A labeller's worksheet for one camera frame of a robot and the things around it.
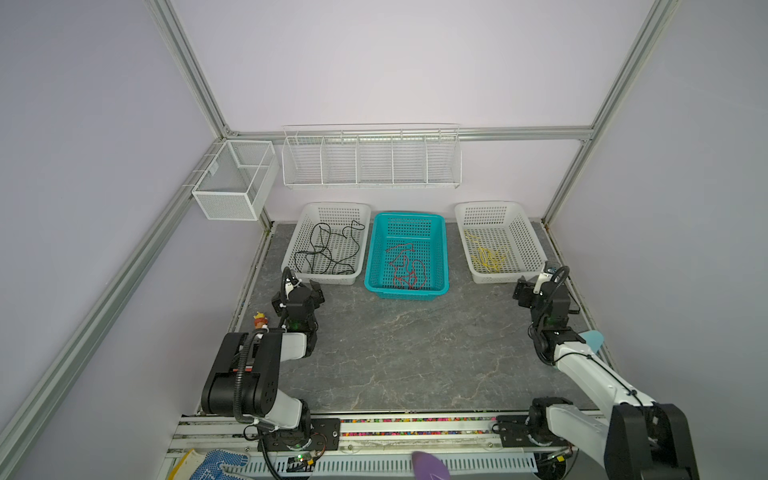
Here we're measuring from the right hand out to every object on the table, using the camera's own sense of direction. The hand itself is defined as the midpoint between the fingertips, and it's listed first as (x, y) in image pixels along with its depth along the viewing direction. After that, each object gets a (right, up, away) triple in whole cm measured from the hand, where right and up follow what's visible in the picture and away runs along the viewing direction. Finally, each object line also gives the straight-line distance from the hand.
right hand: (542, 282), depth 84 cm
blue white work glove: (-85, -41, -15) cm, 96 cm away
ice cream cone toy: (-84, -12, +7) cm, 85 cm away
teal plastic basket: (-29, +16, +31) cm, 45 cm away
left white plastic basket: (-64, +23, +31) cm, 75 cm away
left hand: (-72, -3, +8) cm, 72 cm away
